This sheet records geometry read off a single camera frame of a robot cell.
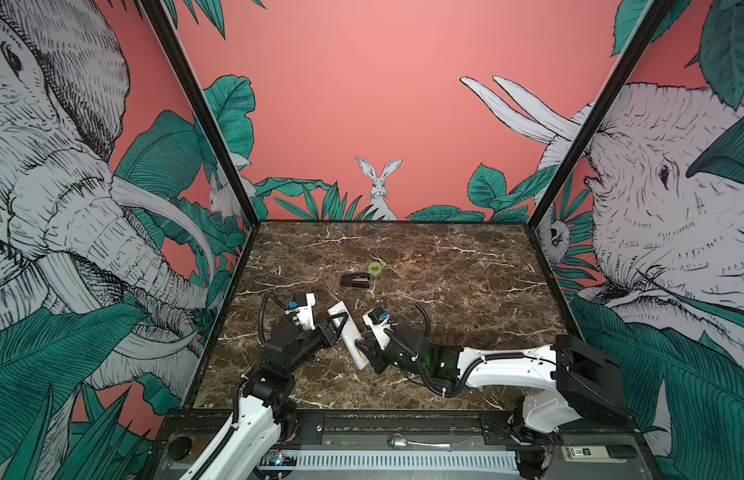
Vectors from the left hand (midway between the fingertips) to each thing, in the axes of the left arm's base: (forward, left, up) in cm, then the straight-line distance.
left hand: (347, 313), depth 75 cm
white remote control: (-4, -1, -4) cm, 6 cm away
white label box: (-31, -60, -12) cm, 69 cm away
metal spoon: (-26, -12, -18) cm, 34 cm away
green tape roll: (+27, -8, -18) cm, 34 cm away
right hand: (-7, -2, -3) cm, 8 cm away
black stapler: (+21, -1, -17) cm, 27 cm away
